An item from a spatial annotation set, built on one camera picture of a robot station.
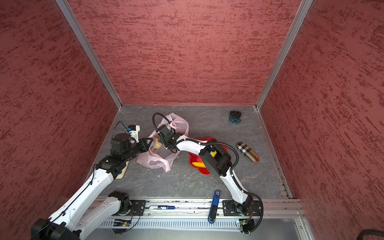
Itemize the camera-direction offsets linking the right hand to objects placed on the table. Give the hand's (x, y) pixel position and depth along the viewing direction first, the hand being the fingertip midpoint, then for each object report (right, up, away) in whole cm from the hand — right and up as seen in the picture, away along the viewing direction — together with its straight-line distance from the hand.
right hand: (166, 138), depth 95 cm
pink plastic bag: (+6, +8, -18) cm, 21 cm away
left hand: (-4, 0, -16) cm, 17 cm away
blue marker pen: (+2, -32, -21) cm, 39 cm away
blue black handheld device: (+27, -33, -27) cm, 51 cm away
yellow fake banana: (+22, -14, -10) cm, 28 cm away
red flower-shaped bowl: (+19, -11, -8) cm, 23 cm away
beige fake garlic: (-4, -3, -5) cm, 8 cm away
